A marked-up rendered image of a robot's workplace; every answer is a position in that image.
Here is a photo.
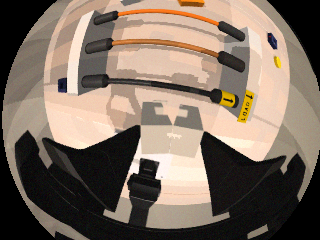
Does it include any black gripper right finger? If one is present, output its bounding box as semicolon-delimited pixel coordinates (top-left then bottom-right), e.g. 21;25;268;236
200;131;287;217

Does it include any yellow flat cylinder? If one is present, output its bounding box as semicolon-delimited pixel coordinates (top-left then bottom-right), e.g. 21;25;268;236
273;56;281;68

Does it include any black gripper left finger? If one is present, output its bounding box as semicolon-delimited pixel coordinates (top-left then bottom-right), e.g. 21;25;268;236
43;125;140;212

